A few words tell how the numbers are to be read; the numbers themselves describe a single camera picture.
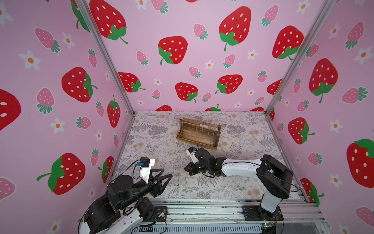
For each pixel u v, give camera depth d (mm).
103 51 833
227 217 735
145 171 521
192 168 742
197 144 992
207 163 664
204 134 1072
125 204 469
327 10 695
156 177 611
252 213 734
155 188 516
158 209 748
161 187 531
